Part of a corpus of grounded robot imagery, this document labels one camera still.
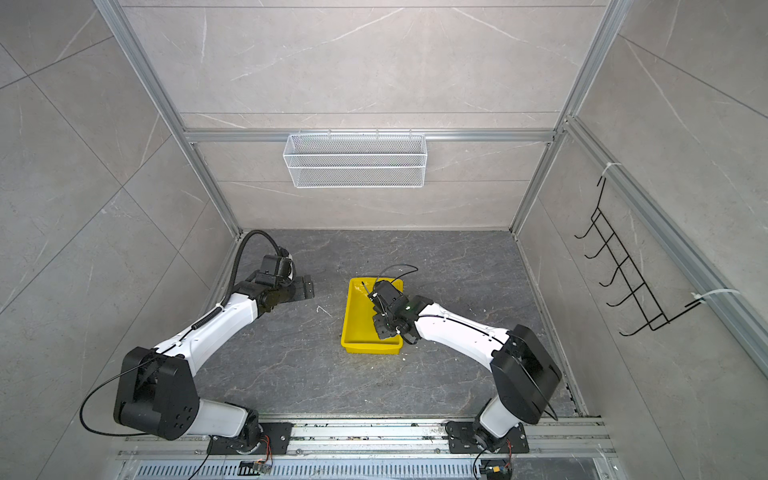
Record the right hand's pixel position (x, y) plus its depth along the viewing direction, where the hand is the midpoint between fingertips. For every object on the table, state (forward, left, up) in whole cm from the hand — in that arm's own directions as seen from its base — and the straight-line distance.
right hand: (385, 320), depth 86 cm
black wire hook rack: (-10, -58, +22) cm, 63 cm away
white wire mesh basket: (+49, +9, +22) cm, 55 cm away
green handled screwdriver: (+11, +6, +1) cm, 12 cm away
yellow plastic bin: (-1, +8, -7) cm, 11 cm away
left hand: (+11, +26, +6) cm, 29 cm away
